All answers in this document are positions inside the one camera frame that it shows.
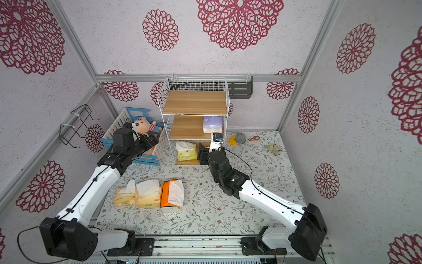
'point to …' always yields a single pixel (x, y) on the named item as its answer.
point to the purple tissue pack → (212, 124)
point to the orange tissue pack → (172, 193)
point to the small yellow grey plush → (276, 150)
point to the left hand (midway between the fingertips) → (154, 138)
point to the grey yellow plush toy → (239, 138)
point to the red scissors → (254, 138)
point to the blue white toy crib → (128, 116)
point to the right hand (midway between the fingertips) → (210, 145)
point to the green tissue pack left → (185, 150)
